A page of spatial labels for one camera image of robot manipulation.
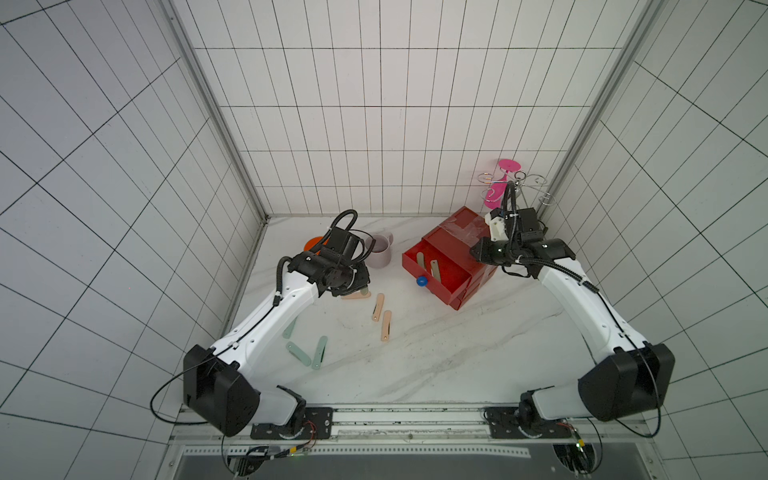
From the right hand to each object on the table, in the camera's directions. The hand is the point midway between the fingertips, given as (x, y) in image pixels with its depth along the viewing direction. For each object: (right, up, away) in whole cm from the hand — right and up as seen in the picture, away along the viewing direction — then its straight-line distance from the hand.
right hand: (474, 247), depth 82 cm
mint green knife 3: (-50, -31, +1) cm, 59 cm away
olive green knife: (-15, -4, +5) cm, 16 cm away
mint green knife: (-55, -26, +6) cm, 61 cm away
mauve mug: (-27, -3, +17) cm, 32 cm away
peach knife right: (-25, -22, +10) cm, 35 cm away
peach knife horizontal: (-32, -12, -10) cm, 36 cm away
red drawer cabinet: (-5, +3, +3) cm, 6 cm away
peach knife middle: (-28, -20, +11) cm, 36 cm away
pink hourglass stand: (+15, +20, +23) cm, 35 cm away
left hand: (-32, -11, -4) cm, 33 cm away
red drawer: (-8, -9, +1) cm, 12 cm away
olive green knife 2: (-11, -5, +3) cm, 13 cm away
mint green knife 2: (-45, -31, +2) cm, 54 cm away
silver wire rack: (+16, +18, +5) cm, 25 cm away
